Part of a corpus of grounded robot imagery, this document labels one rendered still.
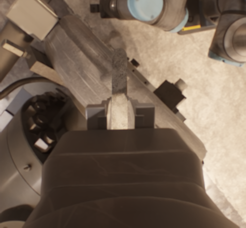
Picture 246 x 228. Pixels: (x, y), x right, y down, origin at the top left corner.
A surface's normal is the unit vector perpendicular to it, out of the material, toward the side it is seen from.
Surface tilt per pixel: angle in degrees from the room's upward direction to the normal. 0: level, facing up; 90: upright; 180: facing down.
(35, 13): 22
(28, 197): 16
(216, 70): 0
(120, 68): 4
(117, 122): 4
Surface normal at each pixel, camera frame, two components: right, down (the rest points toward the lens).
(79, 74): -0.29, -0.07
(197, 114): 0.09, 0.33
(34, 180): -0.15, 0.10
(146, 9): 0.40, 0.38
